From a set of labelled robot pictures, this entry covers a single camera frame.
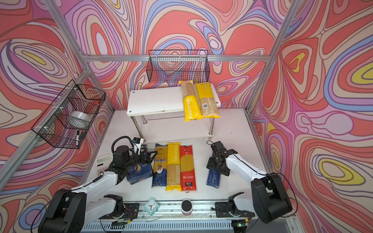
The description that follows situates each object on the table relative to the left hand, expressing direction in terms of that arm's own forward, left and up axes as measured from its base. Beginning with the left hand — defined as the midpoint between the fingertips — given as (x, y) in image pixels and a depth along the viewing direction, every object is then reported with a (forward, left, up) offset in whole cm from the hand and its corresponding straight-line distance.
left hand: (153, 151), depth 85 cm
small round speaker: (-28, -20, -5) cm, 35 cm away
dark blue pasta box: (-11, +7, -3) cm, 14 cm away
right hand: (-9, -38, -9) cm, 40 cm away
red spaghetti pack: (-16, -21, -7) cm, 27 cm away
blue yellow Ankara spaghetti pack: (-11, -4, -8) cm, 14 cm away
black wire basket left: (+4, +39, +23) cm, 45 cm away
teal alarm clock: (-28, -2, -8) cm, 29 cm away
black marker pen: (-2, +35, +16) cm, 39 cm away
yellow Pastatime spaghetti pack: (-6, -12, -7) cm, 15 cm away
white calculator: (-4, +32, -7) cm, 33 cm away
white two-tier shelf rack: (+8, -6, +23) cm, 25 cm away
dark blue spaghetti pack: (-13, -36, -7) cm, 38 cm away
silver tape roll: (+8, +34, +23) cm, 42 cm away
